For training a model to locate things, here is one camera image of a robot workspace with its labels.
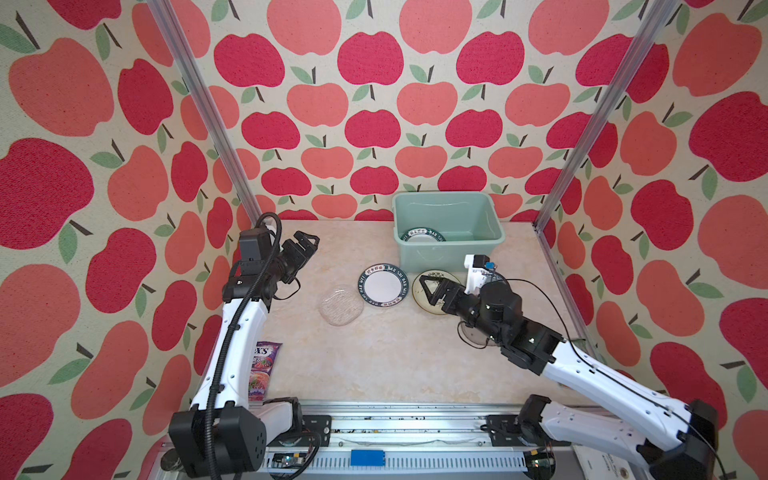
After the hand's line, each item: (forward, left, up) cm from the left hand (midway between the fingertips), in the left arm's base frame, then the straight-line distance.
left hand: (316, 248), depth 77 cm
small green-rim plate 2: (+7, -18, -28) cm, 33 cm away
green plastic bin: (+30, -50, -19) cm, 62 cm away
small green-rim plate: (+29, -33, -25) cm, 51 cm away
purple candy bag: (-18, +17, -26) cm, 36 cm away
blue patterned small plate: (+10, -58, -28) cm, 65 cm away
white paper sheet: (-45, -68, -27) cm, 85 cm away
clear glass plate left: (0, -3, -29) cm, 29 cm away
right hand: (-10, -31, +1) cm, 33 cm away
